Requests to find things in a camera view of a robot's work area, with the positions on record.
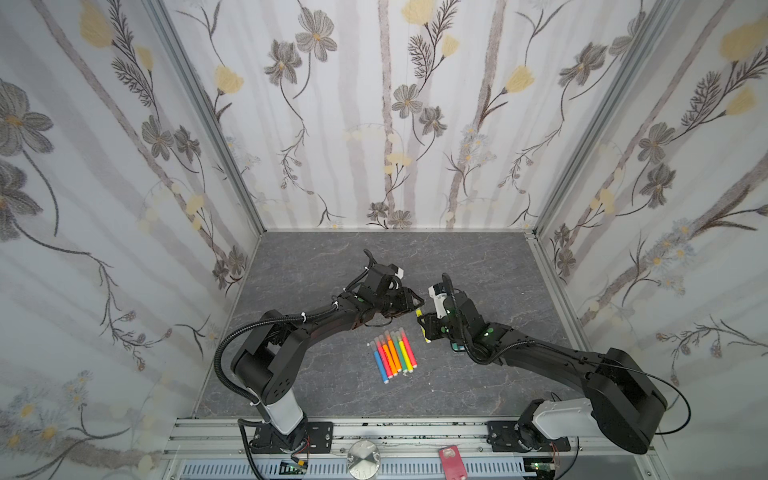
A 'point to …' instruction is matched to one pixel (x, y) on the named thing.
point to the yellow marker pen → (419, 313)
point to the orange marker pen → (393, 351)
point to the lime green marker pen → (404, 353)
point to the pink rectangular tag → (453, 467)
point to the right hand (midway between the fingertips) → (413, 312)
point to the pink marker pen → (413, 359)
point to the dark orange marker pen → (381, 340)
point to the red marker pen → (385, 363)
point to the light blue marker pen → (381, 368)
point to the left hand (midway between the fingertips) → (418, 297)
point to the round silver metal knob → (363, 459)
